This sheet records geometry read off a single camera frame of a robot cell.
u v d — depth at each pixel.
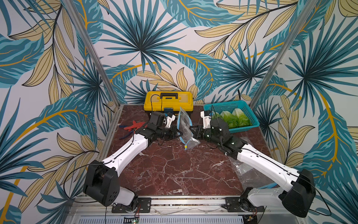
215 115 1.01
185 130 0.82
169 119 0.75
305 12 0.70
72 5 0.68
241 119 1.00
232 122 0.98
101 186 0.41
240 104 1.10
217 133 0.56
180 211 0.73
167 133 0.70
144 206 0.73
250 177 0.82
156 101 0.98
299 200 0.39
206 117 0.66
